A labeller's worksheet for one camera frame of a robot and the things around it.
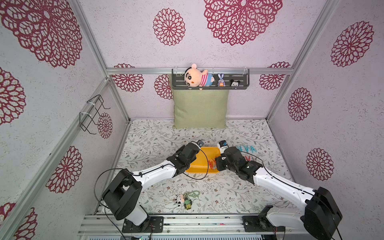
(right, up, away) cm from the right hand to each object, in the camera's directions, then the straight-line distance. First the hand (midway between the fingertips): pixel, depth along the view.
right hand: (214, 157), depth 83 cm
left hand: (-16, +5, +5) cm, 18 cm away
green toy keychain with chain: (-15, -23, -3) cm, 28 cm away
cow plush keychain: (-19, -22, -3) cm, 29 cm away
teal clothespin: (+21, +3, +20) cm, 29 cm away
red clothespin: (+25, -4, +14) cm, 29 cm away
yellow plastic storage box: (-7, -6, +9) cm, 13 cm away
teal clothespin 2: (+25, +3, +20) cm, 32 cm away
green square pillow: (-7, +30, +17) cm, 35 cm away
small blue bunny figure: (+5, +44, +7) cm, 45 cm away
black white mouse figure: (+13, +44, +9) cm, 47 cm away
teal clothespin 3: (+29, +3, +20) cm, 36 cm away
